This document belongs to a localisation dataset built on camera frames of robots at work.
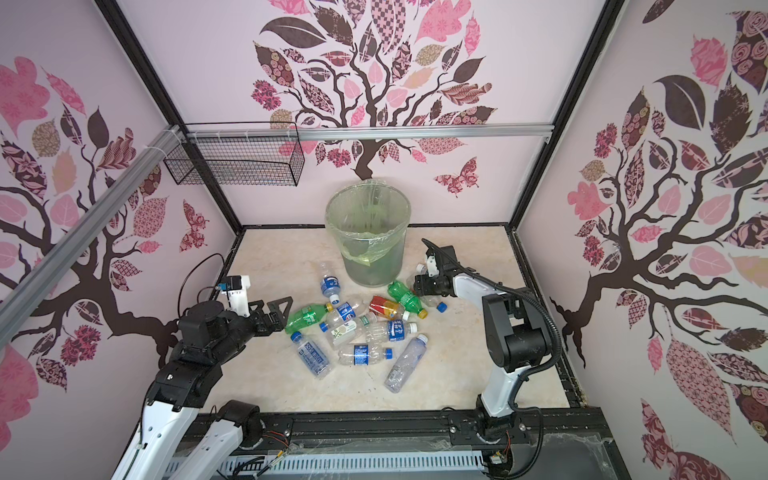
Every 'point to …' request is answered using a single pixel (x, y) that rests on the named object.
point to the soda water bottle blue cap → (312, 357)
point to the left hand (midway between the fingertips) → (279, 306)
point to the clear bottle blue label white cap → (385, 331)
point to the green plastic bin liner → (370, 217)
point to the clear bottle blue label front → (363, 355)
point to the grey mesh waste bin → (384, 270)
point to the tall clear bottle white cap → (410, 358)
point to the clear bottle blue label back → (330, 284)
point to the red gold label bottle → (392, 310)
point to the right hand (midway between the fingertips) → (426, 281)
